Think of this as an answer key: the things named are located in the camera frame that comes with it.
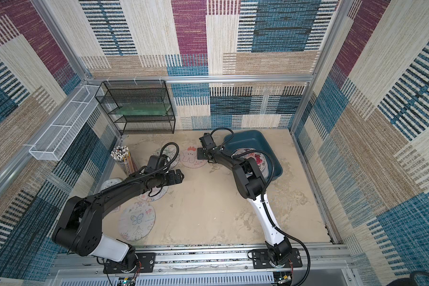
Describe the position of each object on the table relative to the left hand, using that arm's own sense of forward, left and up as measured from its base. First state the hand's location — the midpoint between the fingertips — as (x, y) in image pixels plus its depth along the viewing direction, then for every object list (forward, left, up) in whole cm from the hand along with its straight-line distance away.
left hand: (178, 177), depth 91 cm
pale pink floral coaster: (-13, +6, +11) cm, 18 cm away
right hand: (+19, -14, -7) cm, 25 cm away
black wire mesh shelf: (+33, +22, +19) cm, 44 cm away
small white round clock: (0, +36, -4) cm, 37 cm away
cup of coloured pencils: (+6, +26, +11) cm, 29 cm away
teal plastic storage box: (+30, -43, -5) cm, 53 cm away
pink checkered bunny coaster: (+17, -3, -7) cm, 19 cm away
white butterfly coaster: (-18, +19, -8) cm, 27 cm away
